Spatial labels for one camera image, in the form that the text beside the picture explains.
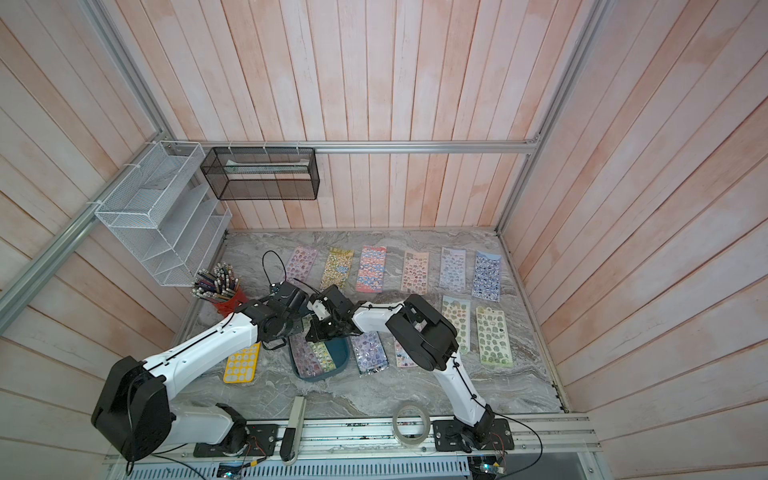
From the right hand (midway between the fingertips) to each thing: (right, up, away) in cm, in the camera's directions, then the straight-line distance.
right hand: (307, 339), depth 92 cm
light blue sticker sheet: (+50, +21, +16) cm, 57 cm away
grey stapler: (+2, -17, -21) cm, 27 cm away
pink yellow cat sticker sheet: (+29, -4, -4) cm, 30 cm away
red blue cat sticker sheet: (+20, +21, +16) cm, 33 cm away
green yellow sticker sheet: (+6, -4, -4) cm, 8 cm away
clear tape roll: (+34, -17, -18) cm, 42 cm away
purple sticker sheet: (+19, -3, -4) cm, 20 cm away
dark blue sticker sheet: (+62, +19, +15) cm, 67 cm away
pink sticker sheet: (-7, +23, +19) cm, 31 cm away
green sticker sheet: (+58, -1, -1) cm, 58 cm away
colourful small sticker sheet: (+7, +22, +16) cm, 28 cm away
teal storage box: (+10, -2, -4) cm, 11 cm away
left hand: (-3, +5, -6) cm, 8 cm away
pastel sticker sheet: (+36, +20, +16) cm, 44 cm away
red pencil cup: (-23, +17, -8) cm, 30 cm away
